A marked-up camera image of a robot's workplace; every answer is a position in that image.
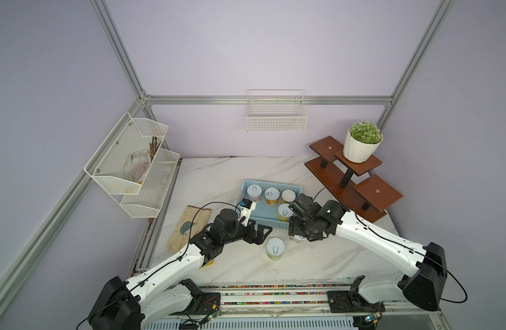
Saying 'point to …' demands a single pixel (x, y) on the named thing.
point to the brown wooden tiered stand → (368, 199)
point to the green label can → (275, 249)
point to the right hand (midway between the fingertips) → (299, 234)
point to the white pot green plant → (362, 141)
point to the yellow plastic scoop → (210, 263)
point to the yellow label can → (271, 195)
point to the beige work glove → (194, 220)
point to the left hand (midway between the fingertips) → (261, 227)
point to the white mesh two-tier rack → (131, 166)
